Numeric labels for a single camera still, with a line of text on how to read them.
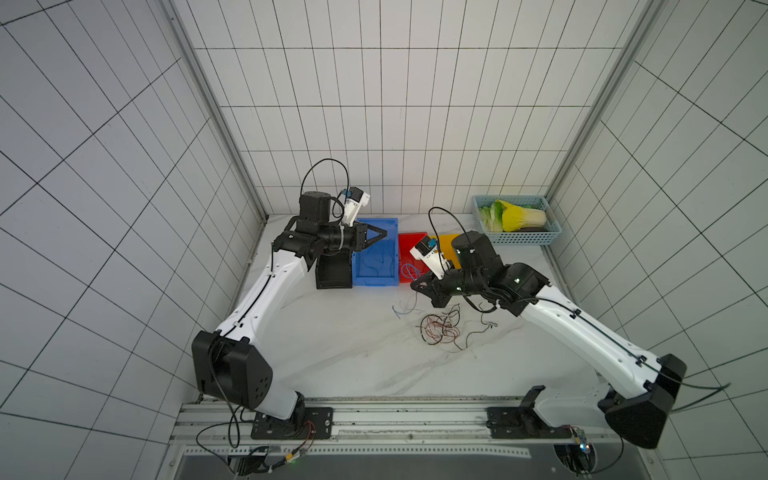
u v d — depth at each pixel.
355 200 0.66
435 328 0.89
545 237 1.07
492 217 1.10
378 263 1.04
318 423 0.73
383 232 0.73
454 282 0.59
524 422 0.66
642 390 0.38
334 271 1.05
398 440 0.71
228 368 0.41
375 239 0.71
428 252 0.59
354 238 0.65
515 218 1.10
